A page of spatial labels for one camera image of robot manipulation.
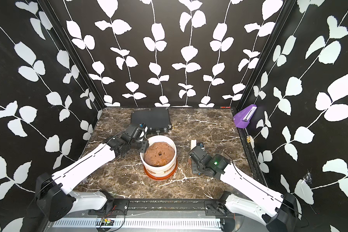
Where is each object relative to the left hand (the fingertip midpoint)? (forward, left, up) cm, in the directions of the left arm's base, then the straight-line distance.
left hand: (146, 141), depth 81 cm
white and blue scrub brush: (-3, -27, 0) cm, 27 cm away
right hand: (-12, -27, -4) cm, 29 cm away
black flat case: (+27, -4, -12) cm, 30 cm away
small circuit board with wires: (-36, +19, -16) cm, 43 cm away
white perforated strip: (-37, +2, -16) cm, 40 cm away
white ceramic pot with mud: (-8, -8, -5) cm, 12 cm away
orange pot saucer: (-16, -9, -14) cm, 23 cm away
